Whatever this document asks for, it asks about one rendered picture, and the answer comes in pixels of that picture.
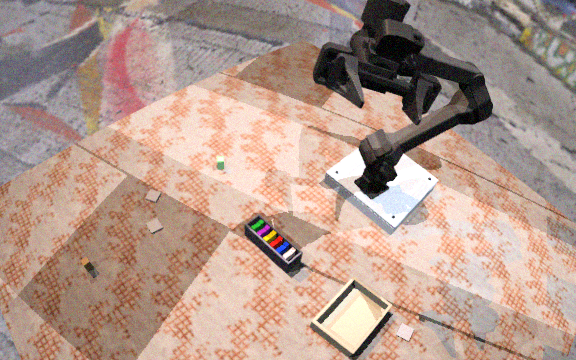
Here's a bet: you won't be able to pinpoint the beige rectangular tray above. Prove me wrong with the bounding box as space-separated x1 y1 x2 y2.
309 276 392 357

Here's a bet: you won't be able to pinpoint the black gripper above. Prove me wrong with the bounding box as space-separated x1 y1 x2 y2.
313 39 442 125

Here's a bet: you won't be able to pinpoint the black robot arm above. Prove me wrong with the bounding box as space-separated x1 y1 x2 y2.
350 0 493 199

